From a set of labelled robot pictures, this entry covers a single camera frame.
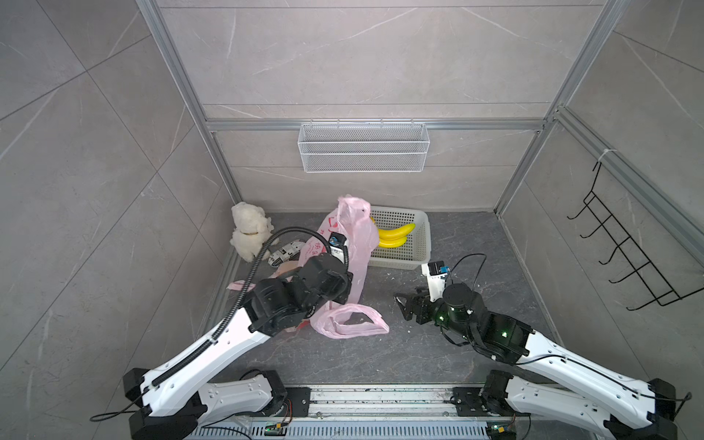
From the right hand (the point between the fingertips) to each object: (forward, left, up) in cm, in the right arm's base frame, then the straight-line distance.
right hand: (406, 293), depth 70 cm
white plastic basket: (+25, -9, -16) cm, 31 cm away
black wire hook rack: (-6, -54, +11) cm, 55 cm away
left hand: (+2, +15, +8) cm, 17 cm away
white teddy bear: (+29, +49, -5) cm, 57 cm away
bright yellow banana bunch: (+32, -1, -16) cm, 36 cm away
